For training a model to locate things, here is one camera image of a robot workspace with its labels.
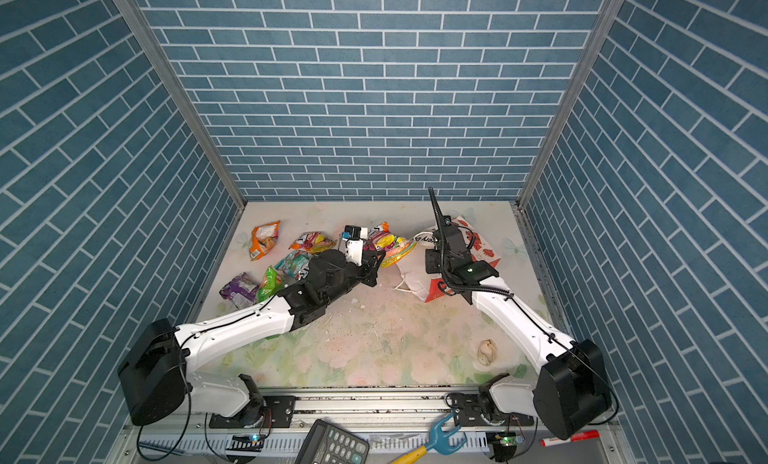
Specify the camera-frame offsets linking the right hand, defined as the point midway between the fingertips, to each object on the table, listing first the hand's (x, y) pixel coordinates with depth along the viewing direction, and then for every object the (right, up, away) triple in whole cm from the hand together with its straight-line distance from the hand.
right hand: (433, 247), depth 84 cm
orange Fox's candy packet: (-40, 0, +19) cm, 44 cm away
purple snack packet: (-57, -13, +5) cm, 59 cm away
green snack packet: (-44, -6, +12) cm, 46 cm away
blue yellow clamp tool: (0, -44, -16) cm, 47 cm away
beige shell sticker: (+15, -30, 0) cm, 34 cm away
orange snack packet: (-58, +2, +20) cm, 61 cm away
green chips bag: (-45, -9, -3) cm, 46 cm away
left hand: (-13, -1, -8) cm, 15 cm away
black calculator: (-26, -44, -16) cm, 54 cm away
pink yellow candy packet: (-11, 0, -7) cm, 13 cm away
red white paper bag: (-7, -4, -5) cm, 9 cm away
